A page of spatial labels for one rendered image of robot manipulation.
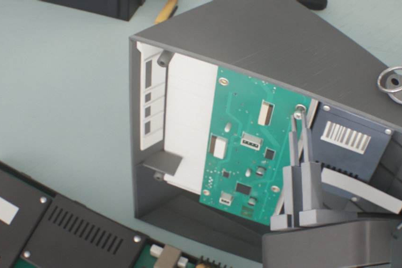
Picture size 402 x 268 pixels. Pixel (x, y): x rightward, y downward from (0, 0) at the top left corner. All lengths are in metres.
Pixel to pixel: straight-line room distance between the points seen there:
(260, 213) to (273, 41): 0.15
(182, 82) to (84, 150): 0.19
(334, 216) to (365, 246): 0.03
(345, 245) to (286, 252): 0.04
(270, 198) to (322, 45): 0.13
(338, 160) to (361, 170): 0.02
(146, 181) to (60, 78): 0.19
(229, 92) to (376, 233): 0.12
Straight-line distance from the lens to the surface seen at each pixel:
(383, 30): 0.72
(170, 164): 0.43
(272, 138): 0.37
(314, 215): 0.31
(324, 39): 0.35
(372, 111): 0.32
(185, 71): 0.37
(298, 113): 0.34
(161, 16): 0.65
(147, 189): 0.47
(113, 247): 0.46
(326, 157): 0.39
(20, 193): 0.50
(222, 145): 0.39
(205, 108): 0.39
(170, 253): 0.46
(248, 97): 0.35
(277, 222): 0.33
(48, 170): 0.54
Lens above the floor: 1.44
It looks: 52 degrees down
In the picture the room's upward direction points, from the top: 8 degrees clockwise
